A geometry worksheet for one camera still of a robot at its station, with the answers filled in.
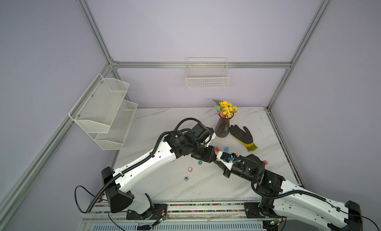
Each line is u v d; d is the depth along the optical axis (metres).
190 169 0.88
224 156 0.55
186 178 0.84
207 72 0.95
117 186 0.39
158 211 0.73
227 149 0.95
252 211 0.73
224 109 0.85
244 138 1.02
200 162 0.90
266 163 0.90
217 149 0.96
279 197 0.50
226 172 0.60
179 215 0.73
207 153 0.58
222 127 0.96
